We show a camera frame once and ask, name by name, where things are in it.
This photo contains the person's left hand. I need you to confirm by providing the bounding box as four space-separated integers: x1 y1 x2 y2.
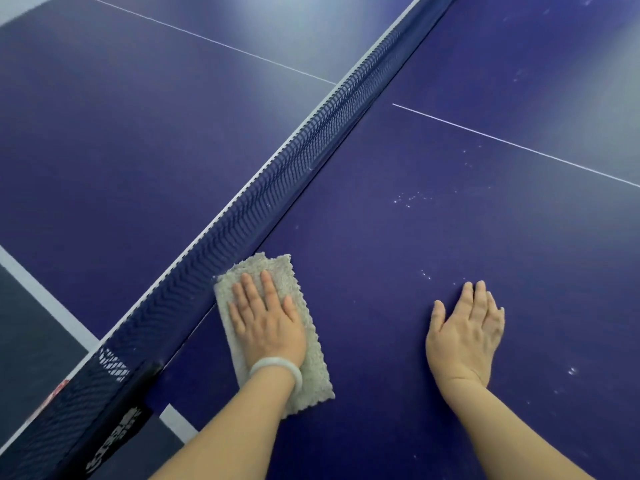
227 270 307 375

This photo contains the person's right hand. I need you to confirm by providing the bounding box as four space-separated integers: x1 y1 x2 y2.
425 280 506 391

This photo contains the grey cleaning cloth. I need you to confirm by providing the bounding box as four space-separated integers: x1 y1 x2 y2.
213 252 336 419

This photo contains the person's right forearm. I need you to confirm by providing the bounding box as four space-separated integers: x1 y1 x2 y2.
439 379 596 480

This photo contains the person's left forearm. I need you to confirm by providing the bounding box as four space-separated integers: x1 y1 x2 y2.
149 365 297 480

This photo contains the white jade bangle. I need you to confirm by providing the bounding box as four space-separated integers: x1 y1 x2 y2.
249 356 305 395

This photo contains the blue table tennis table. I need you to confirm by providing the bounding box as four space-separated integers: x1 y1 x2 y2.
0 0 640 480

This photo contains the blue table net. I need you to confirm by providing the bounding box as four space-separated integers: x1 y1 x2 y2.
0 0 461 480

